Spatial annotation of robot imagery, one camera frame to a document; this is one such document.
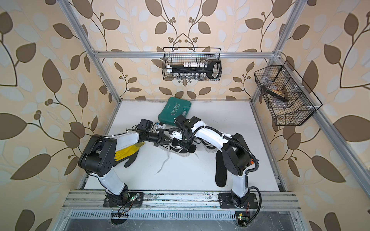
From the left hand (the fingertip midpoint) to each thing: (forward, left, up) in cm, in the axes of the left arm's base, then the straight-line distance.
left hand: (169, 139), depth 87 cm
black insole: (-8, -13, +5) cm, 16 cm away
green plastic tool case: (+32, 0, -4) cm, 32 cm away
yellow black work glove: (-6, +25, -7) cm, 27 cm away
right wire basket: (+10, -64, +25) cm, 70 cm away
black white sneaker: (-3, -24, -3) cm, 24 cm away
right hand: (-3, -9, -2) cm, 10 cm away
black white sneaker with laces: (-5, -4, -3) cm, 7 cm away
